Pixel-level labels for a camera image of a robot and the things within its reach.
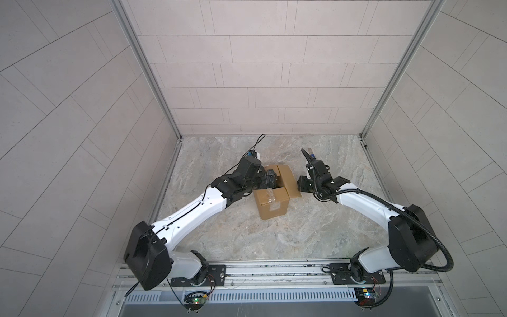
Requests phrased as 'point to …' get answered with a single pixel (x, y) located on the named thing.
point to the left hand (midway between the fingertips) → (273, 175)
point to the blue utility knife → (311, 152)
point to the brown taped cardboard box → (274, 202)
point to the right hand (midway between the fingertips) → (297, 184)
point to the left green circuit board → (195, 300)
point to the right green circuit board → (364, 296)
